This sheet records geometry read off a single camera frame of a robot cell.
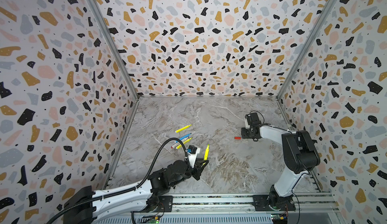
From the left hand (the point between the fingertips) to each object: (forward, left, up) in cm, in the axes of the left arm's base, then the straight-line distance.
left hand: (208, 160), depth 71 cm
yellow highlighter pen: (+3, +1, +1) cm, 3 cm away
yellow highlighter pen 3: (+19, +13, -17) cm, 28 cm away
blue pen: (+22, +14, -16) cm, 31 cm away
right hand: (+25, -25, -14) cm, 38 cm away
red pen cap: (+21, -21, -17) cm, 34 cm away
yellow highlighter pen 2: (+29, +16, -18) cm, 37 cm away
